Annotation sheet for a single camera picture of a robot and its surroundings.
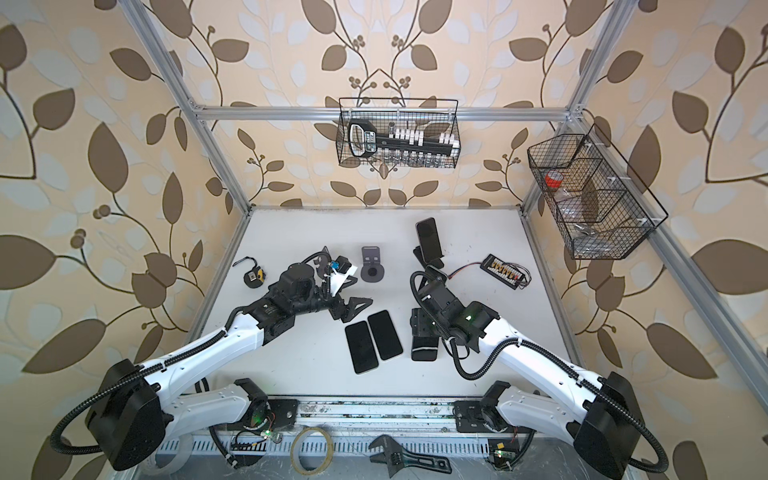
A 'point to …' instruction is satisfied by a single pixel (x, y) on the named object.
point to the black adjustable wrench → (395, 457)
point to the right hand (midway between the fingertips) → (422, 324)
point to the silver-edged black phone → (385, 334)
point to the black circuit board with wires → (505, 272)
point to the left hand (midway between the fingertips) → (365, 288)
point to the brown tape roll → (295, 451)
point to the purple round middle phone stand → (372, 270)
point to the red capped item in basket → (553, 179)
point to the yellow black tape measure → (255, 277)
